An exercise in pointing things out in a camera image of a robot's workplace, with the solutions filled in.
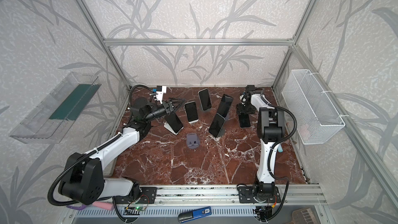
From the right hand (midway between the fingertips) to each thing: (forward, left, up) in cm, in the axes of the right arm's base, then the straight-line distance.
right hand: (242, 110), depth 105 cm
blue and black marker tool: (-58, +33, +5) cm, 67 cm away
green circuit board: (-54, +55, 0) cm, 78 cm away
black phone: (-8, +18, -6) cm, 20 cm away
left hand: (-16, +35, +29) cm, 48 cm away
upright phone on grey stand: (+9, +26, +2) cm, 28 cm away
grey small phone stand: (-23, +33, +3) cm, 40 cm away
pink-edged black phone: (-11, +1, +4) cm, 12 cm away
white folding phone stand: (-16, +48, +8) cm, 51 cm away
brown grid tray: (-58, -19, -1) cm, 61 cm away
